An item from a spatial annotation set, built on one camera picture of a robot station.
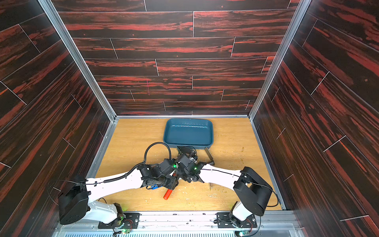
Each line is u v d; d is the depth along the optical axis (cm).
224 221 72
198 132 109
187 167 65
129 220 72
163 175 63
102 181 46
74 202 41
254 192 44
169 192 76
